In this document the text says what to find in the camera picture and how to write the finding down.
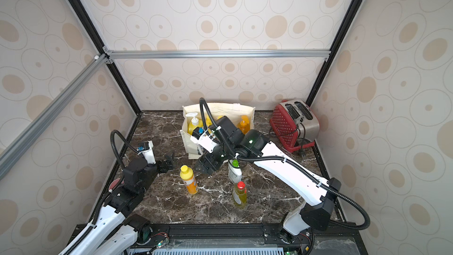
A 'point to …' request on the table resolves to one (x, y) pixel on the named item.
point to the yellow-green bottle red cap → (239, 195)
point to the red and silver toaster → (295, 124)
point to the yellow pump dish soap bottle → (194, 123)
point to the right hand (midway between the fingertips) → (207, 156)
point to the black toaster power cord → (299, 134)
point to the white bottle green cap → (234, 170)
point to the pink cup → (114, 183)
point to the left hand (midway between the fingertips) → (170, 151)
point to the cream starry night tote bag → (191, 147)
